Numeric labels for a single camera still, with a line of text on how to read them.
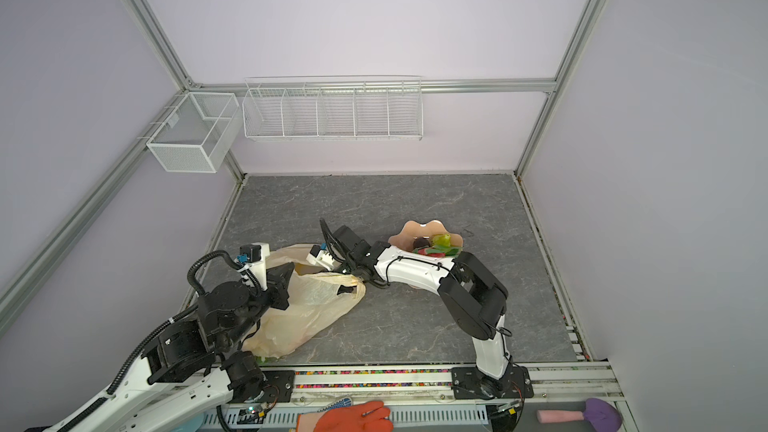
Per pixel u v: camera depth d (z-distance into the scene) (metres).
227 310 0.46
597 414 0.68
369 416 0.69
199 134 0.96
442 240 0.92
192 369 0.46
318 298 0.67
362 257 0.67
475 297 0.48
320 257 0.75
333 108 0.98
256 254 0.57
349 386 0.75
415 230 0.99
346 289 0.67
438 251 0.90
